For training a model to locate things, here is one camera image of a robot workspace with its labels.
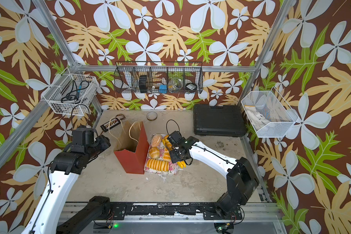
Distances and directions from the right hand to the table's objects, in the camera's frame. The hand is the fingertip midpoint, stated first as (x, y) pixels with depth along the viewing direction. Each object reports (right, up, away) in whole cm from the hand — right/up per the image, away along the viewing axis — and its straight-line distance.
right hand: (175, 156), depth 84 cm
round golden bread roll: (-13, +1, +6) cm, 15 cm away
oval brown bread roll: (-13, +9, +12) cm, 20 cm away
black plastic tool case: (+38, +22, +22) cm, 49 cm away
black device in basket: (-23, +48, +17) cm, 55 cm away
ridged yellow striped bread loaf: (-11, -5, +2) cm, 12 cm away
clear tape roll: (-20, +26, +34) cm, 47 cm away
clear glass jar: (0, +44, +6) cm, 44 cm away
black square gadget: (+11, +45, +12) cm, 47 cm away
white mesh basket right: (+53, +24, -3) cm, 59 cm away
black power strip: (-50, +19, +25) cm, 59 cm away
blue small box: (-8, +43, +11) cm, 45 cm away
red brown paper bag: (-29, +4, +8) cm, 30 cm away
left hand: (-34, +12, -12) cm, 38 cm away
